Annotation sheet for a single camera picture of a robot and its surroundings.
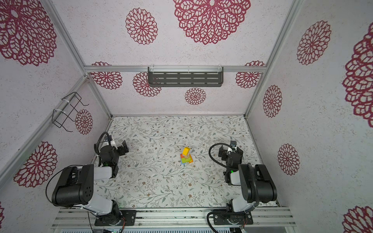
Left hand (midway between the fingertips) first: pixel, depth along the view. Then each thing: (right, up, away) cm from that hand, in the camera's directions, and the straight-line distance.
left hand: (118, 145), depth 94 cm
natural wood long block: (+45, -6, -5) cm, 45 cm away
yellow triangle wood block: (+44, -3, -7) cm, 45 cm away
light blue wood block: (+42, -12, -1) cm, 44 cm away
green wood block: (+44, -10, -1) cm, 45 cm away
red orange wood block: (+41, -6, -6) cm, 42 cm away
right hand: (+73, 0, -2) cm, 73 cm away
